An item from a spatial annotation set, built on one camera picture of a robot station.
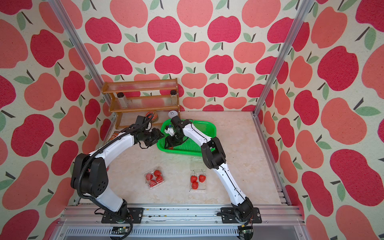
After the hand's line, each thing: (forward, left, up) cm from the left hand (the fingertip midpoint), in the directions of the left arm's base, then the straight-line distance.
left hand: (163, 139), depth 90 cm
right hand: (0, -2, -11) cm, 12 cm away
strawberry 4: (-20, -23, -10) cm, 32 cm away
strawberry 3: (-21, +1, -10) cm, 23 cm away
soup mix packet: (+11, +37, -10) cm, 40 cm away
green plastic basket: (+3, -16, -13) cm, 21 cm away
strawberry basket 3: (-24, -19, -10) cm, 33 cm away
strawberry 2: (-23, +5, -10) cm, 25 cm away
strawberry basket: (-16, +3, -12) cm, 21 cm away
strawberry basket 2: (-21, -18, -11) cm, 30 cm away
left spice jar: (+25, +29, +9) cm, 40 cm away
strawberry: (-19, +7, -10) cm, 23 cm away
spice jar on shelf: (+29, -5, +7) cm, 30 cm away
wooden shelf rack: (+38, +32, -1) cm, 49 cm away
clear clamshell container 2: (-14, -21, -12) cm, 28 cm away
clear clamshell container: (-19, +5, -12) cm, 23 cm away
